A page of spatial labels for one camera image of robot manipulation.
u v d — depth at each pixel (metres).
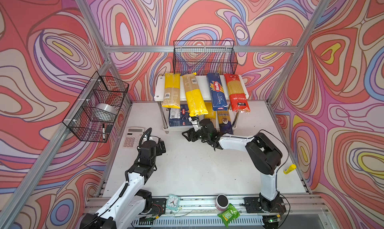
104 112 0.70
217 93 0.71
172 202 0.73
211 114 0.99
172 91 0.75
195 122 0.82
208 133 0.73
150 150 0.62
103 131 0.72
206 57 0.96
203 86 0.81
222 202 0.71
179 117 0.93
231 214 0.70
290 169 0.79
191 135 0.81
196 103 0.69
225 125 0.95
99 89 0.74
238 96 0.71
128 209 0.54
